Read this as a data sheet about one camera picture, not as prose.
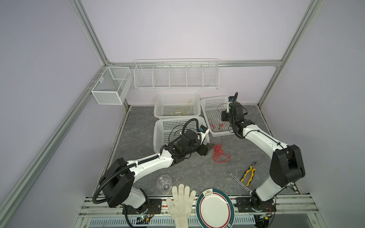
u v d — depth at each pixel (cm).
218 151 93
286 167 46
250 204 73
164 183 81
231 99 77
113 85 102
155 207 74
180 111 115
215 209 73
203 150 70
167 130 102
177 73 107
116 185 42
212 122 108
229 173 85
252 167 86
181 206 74
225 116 81
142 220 72
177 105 120
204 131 68
